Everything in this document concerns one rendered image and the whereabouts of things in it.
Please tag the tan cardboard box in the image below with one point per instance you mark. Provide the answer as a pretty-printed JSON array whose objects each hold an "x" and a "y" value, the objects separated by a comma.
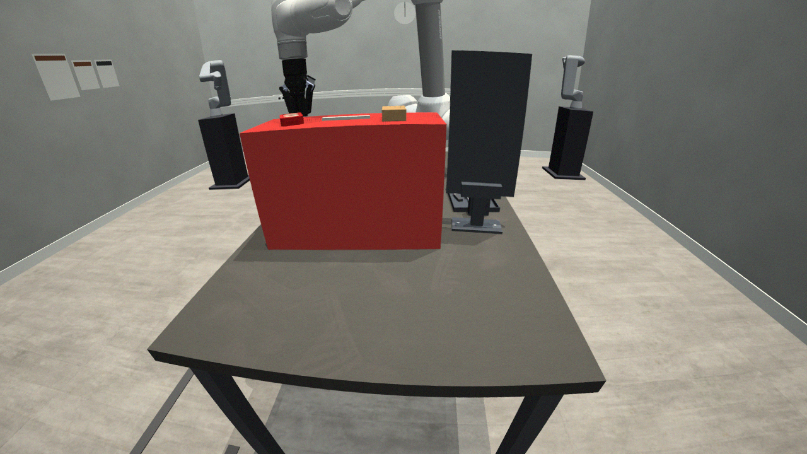
[{"x": 394, "y": 113}]

